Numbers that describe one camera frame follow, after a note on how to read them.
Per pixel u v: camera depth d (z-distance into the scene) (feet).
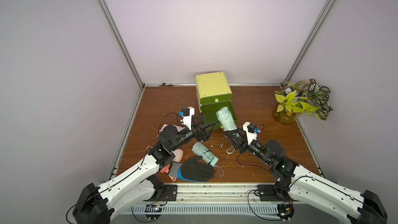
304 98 2.73
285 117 3.08
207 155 2.69
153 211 2.34
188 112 1.97
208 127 1.94
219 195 2.43
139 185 1.96
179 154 2.67
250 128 1.94
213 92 2.89
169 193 2.39
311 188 1.62
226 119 2.24
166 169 2.59
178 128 2.08
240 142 2.06
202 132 1.92
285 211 2.28
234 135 2.20
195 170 2.58
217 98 2.87
